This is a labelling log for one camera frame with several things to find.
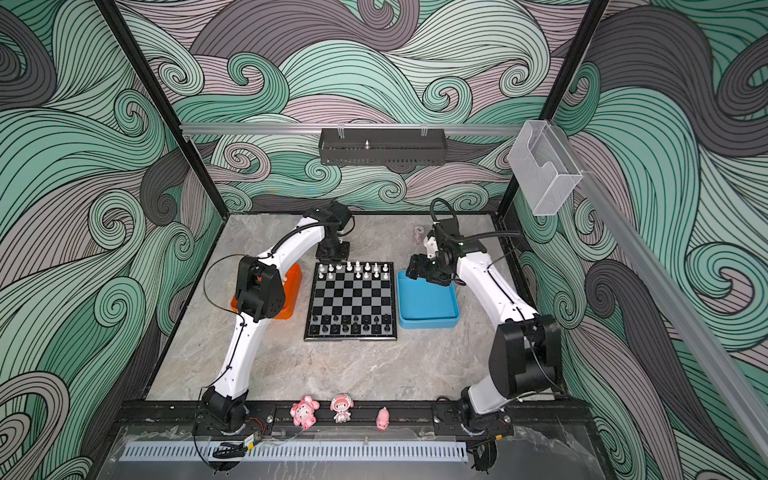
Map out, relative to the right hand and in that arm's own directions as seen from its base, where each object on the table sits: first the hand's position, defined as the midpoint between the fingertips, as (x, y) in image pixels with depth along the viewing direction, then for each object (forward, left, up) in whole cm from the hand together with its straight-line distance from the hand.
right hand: (419, 274), depth 85 cm
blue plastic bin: (-4, -3, -12) cm, 13 cm away
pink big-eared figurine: (-34, +30, -9) cm, 46 cm away
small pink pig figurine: (-35, +10, -12) cm, 38 cm away
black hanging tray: (+38, +11, +18) cm, 43 cm away
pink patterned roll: (+23, -2, -10) cm, 25 cm away
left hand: (+10, +24, -8) cm, 27 cm away
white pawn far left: (+7, +32, -12) cm, 35 cm away
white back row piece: (+9, +32, -11) cm, 35 cm away
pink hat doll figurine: (-32, +21, -10) cm, 39 cm away
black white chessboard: (-3, +21, -12) cm, 24 cm away
